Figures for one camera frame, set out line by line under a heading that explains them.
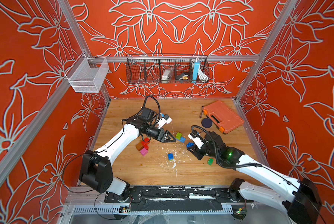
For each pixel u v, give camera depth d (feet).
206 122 3.46
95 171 1.37
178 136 3.00
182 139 3.04
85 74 3.03
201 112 3.61
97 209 2.29
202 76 2.99
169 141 2.21
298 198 1.26
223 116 3.33
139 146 2.98
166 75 2.99
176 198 2.39
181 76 2.75
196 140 2.20
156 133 2.21
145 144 2.97
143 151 2.87
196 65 2.72
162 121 2.33
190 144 2.48
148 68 3.30
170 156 2.74
